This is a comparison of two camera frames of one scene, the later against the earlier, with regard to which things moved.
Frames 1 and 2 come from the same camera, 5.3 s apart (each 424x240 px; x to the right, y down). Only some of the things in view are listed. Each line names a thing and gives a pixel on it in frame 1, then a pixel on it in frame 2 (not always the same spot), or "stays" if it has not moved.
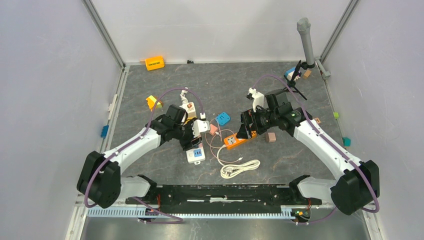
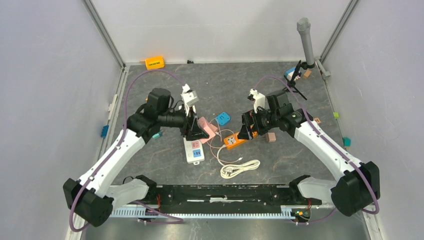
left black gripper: x=187 y=144 -> x=191 y=129
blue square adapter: x=223 y=118 stays
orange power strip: x=232 y=140 stays
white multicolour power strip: x=196 y=155 stays
